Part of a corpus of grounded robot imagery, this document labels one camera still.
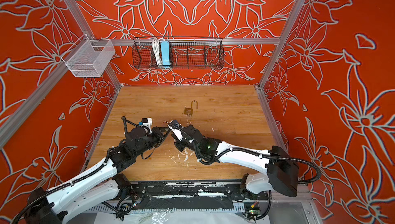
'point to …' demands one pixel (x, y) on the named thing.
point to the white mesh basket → (89, 58)
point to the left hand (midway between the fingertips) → (172, 128)
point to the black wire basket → (185, 53)
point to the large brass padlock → (189, 111)
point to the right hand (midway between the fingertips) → (170, 133)
